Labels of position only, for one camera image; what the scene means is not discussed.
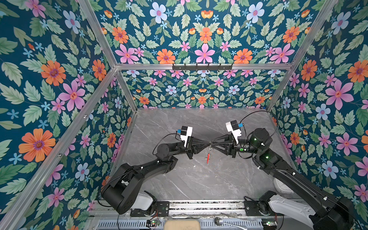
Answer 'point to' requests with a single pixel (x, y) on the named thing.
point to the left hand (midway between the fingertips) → (209, 145)
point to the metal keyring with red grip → (208, 158)
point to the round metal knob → (218, 221)
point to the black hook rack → (202, 67)
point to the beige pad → (182, 224)
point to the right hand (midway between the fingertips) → (213, 143)
